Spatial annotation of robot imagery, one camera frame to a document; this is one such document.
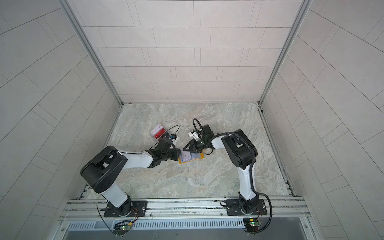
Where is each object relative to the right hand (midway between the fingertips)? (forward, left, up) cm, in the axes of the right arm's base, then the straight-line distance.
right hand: (185, 151), depth 89 cm
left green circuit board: (-36, +28, 0) cm, 46 cm away
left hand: (+1, 0, -2) cm, 2 cm away
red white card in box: (+13, +17, +4) cm, 22 cm away
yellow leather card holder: (-4, -5, 0) cm, 7 cm away
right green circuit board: (-38, -30, -4) cm, 48 cm away
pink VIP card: (-3, 0, 0) cm, 3 cm away
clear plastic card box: (+13, +17, +4) cm, 22 cm away
